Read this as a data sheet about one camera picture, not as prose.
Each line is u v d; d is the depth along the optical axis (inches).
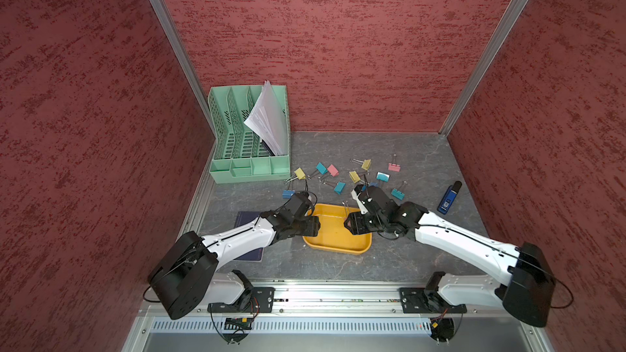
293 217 26.3
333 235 34.4
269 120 37.3
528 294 15.3
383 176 40.7
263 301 29.3
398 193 39.0
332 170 41.0
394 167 42.8
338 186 39.3
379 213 23.4
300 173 40.7
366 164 42.3
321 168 41.8
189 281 16.4
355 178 40.7
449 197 36.9
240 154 44.1
